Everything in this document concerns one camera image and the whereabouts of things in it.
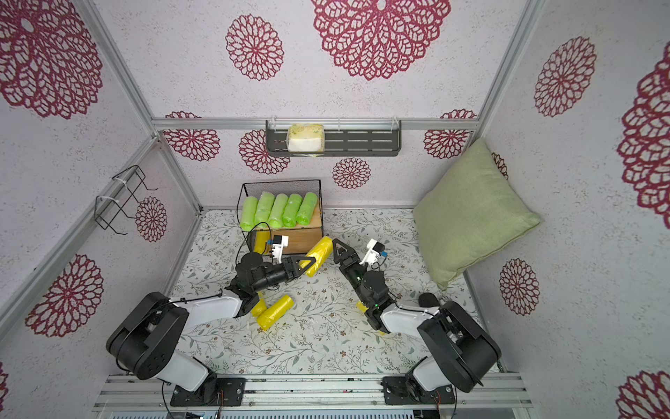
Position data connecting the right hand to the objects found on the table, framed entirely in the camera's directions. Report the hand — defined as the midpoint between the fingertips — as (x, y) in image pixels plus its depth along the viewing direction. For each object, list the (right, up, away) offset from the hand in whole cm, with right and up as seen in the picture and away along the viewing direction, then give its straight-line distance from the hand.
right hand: (333, 243), depth 77 cm
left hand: (-6, -6, +3) cm, 9 cm away
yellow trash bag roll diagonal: (-19, -23, +9) cm, 31 cm away
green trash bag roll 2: (-15, +11, +15) cm, 24 cm away
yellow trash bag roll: (-3, -3, +2) cm, 5 cm away
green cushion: (+43, +9, +4) cm, 44 cm away
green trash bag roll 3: (-9, +12, +15) cm, 21 cm away
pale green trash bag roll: (-19, +9, +13) cm, 25 cm away
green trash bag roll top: (-25, +12, +16) cm, 32 cm away
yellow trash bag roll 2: (+8, -17, -7) cm, 20 cm away
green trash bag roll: (-31, +11, +15) cm, 36 cm away
